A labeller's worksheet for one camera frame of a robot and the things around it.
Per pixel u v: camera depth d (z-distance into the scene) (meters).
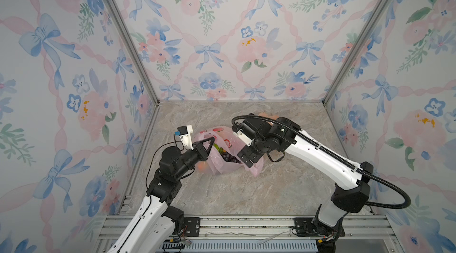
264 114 1.13
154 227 0.59
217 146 0.80
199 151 0.61
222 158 0.75
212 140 0.69
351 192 0.42
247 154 0.61
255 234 0.73
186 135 0.63
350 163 0.42
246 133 0.53
